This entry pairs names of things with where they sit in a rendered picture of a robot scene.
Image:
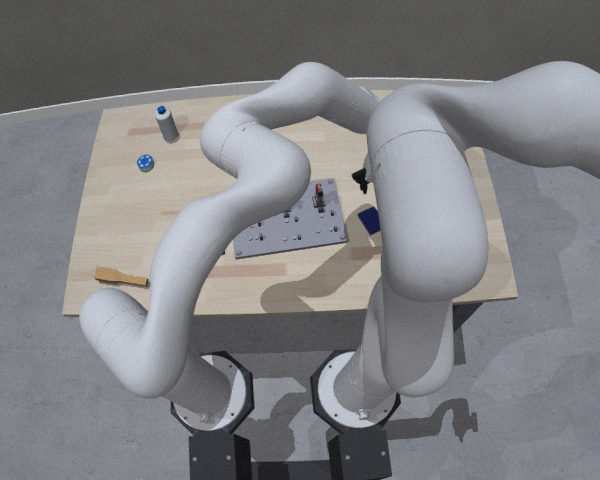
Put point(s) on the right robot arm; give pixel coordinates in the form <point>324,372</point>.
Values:
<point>433,230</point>

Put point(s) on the grey bottle with blue cap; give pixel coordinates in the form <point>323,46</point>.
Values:
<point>166,123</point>

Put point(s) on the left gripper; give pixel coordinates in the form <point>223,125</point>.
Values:
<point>365,172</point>

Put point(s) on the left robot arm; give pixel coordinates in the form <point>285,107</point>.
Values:
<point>272,173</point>

